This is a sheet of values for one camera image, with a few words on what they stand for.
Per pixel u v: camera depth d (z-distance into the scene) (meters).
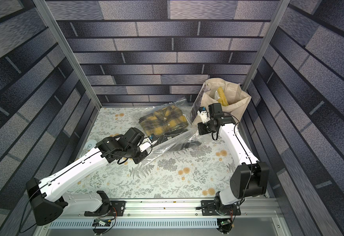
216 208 0.67
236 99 1.01
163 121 1.06
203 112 0.75
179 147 0.83
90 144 0.92
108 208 0.67
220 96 0.96
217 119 0.58
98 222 0.71
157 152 0.76
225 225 0.72
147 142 0.63
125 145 0.54
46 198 0.39
